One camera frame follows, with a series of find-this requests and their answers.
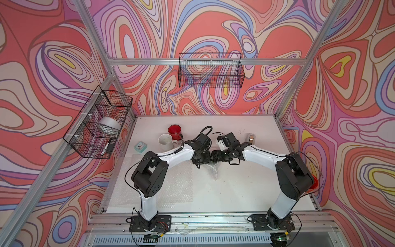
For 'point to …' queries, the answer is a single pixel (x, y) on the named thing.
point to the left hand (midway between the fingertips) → (210, 162)
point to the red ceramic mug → (175, 130)
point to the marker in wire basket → (104, 150)
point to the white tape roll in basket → (109, 125)
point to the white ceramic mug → (165, 141)
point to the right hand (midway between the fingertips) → (215, 161)
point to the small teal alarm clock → (140, 146)
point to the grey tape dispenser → (250, 138)
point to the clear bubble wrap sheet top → (210, 167)
